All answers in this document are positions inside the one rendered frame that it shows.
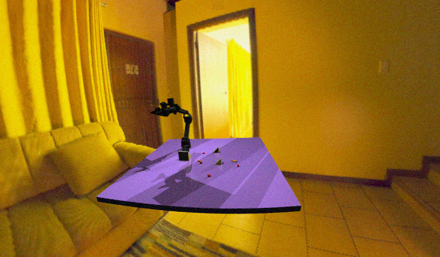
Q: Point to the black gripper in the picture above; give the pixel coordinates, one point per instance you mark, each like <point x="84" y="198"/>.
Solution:
<point x="163" y="112"/>

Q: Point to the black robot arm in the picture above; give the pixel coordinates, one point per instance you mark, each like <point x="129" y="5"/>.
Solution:
<point x="188" y="119"/>

